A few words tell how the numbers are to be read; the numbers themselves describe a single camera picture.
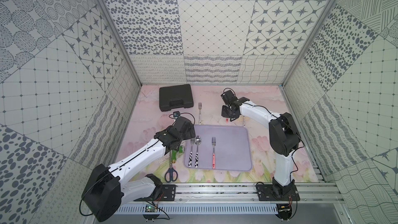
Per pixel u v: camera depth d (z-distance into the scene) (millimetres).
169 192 741
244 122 982
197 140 903
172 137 602
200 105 1080
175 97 1106
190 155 854
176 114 741
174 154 858
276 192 649
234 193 761
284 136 513
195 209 701
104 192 390
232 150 878
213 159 839
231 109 716
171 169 819
